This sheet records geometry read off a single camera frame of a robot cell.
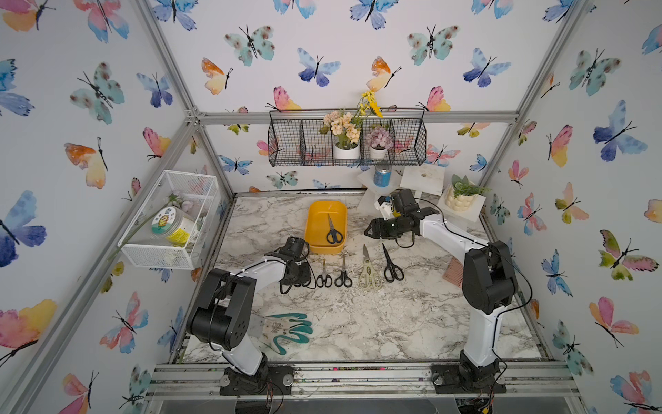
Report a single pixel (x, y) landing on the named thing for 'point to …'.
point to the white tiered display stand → (423, 179)
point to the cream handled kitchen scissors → (369, 278)
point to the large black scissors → (392, 271)
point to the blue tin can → (382, 175)
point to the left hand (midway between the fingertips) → (306, 273)
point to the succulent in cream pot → (461, 193)
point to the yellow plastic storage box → (326, 226)
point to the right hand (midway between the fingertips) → (372, 229)
